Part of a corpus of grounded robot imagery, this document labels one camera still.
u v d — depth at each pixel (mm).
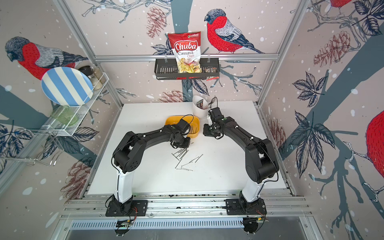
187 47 803
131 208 693
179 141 815
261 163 469
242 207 657
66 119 646
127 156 526
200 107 1062
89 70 797
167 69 949
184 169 878
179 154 925
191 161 899
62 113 694
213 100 1037
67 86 727
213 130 765
